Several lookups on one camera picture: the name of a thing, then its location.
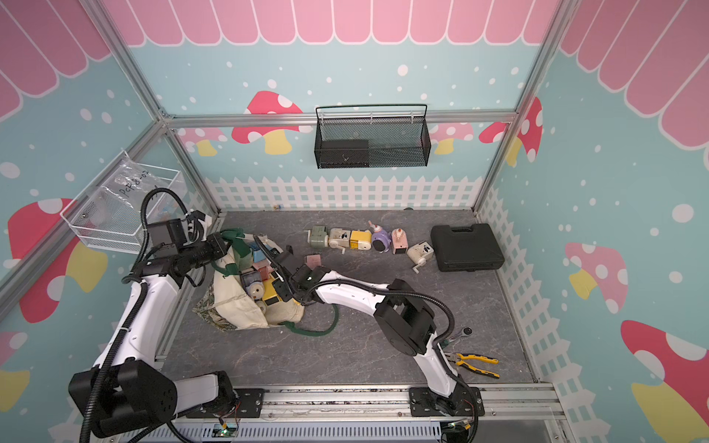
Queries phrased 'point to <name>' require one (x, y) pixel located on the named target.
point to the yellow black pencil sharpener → (270, 295)
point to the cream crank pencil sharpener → (419, 254)
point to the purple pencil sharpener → (380, 238)
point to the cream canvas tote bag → (225, 305)
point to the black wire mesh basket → (369, 136)
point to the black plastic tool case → (470, 248)
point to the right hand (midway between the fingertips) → (282, 282)
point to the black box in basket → (343, 153)
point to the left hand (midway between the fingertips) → (232, 244)
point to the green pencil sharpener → (318, 237)
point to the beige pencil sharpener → (340, 238)
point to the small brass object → (277, 207)
